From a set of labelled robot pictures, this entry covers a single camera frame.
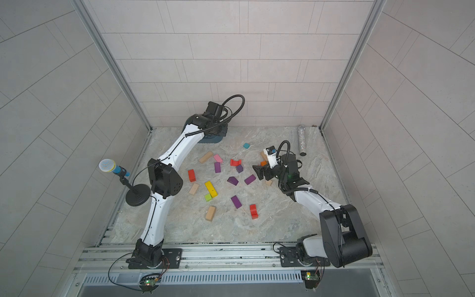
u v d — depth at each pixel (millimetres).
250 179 939
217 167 968
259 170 755
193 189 896
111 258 712
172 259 700
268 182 911
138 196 862
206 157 1018
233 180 934
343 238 412
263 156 1020
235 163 994
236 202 866
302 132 1117
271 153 737
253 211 826
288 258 708
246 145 1084
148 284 642
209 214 807
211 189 891
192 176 920
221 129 826
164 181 568
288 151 631
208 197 867
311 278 680
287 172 663
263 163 987
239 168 965
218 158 1022
